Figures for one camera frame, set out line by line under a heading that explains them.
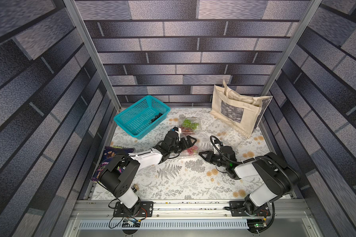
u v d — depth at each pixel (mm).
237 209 734
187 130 1006
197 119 1088
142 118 1135
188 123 1034
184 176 853
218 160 778
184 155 931
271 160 505
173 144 721
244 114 929
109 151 974
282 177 430
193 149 923
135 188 776
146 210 730
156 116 1088
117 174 457
